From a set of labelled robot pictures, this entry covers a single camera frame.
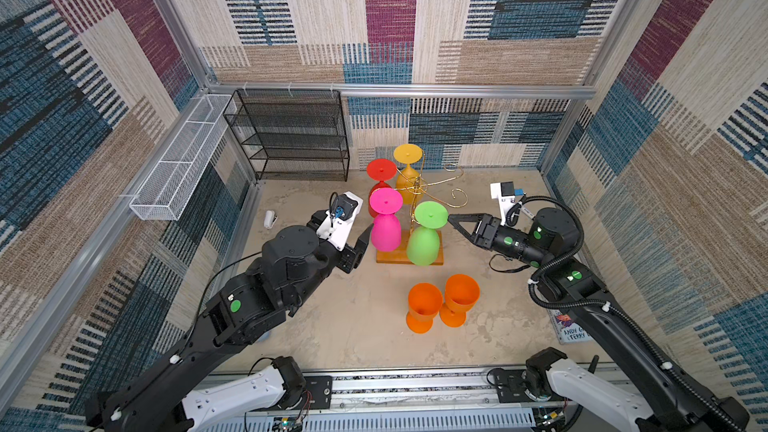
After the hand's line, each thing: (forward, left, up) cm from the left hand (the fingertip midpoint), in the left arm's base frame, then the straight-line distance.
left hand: (356, 213), depth 58 cm
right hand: (+2, -19, -7) cm, 21 cm away
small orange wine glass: (-6, -15, -29) cm, 33 cm away
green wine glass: (+3, -14, -15) cm, 21 cm away
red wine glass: (+18, -5, -7) cm, 20 cm away
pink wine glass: (+7, -6, -15) cm, 18 cm away
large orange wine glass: (-4, -25, -30) cm, 39 cm away
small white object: (+27, +34, -38) cm, 58 cm away
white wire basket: (+40, +59, -21) cm, 74 cm away
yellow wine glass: (+23, -12, -15) cm, 30 cm away
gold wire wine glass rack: (+16, -14, -9) cm, 23 cm away
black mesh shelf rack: (+55, +25, -24) cm, 65 cm away
